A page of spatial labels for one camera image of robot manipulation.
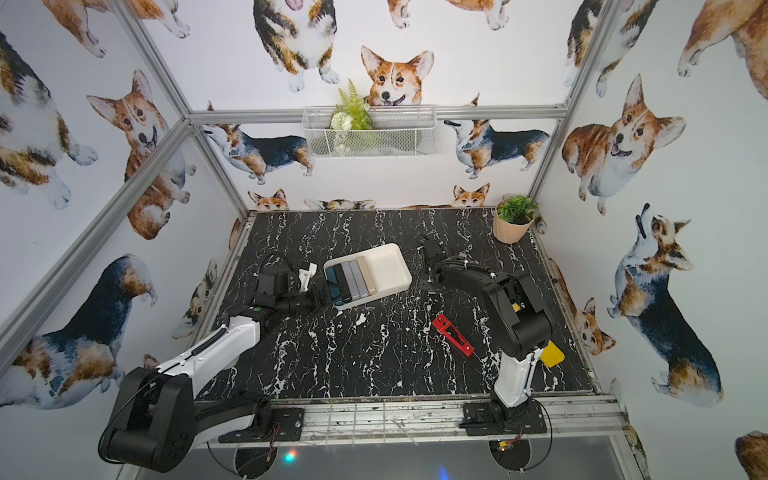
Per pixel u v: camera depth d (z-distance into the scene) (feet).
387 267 3.41
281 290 2.26
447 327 2.94
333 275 3.22
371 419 2.47
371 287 3.18
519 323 1.63
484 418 2.41
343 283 3.21
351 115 2.68
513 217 3.35
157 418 1.34
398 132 3.03
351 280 3.21
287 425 2.39
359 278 3.21
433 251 2.57
